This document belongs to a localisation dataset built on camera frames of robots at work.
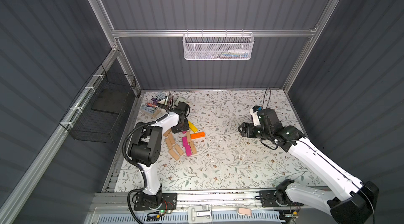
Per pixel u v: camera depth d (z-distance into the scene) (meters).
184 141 0.93
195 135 0.95
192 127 0.99
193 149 0.91
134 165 0.51
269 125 0.56
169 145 0.92
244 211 0.70
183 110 0.81
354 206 0.37
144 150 0.51
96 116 0.72
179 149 0.91
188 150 0.90
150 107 1.08
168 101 1.00
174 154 0.89
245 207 0.72
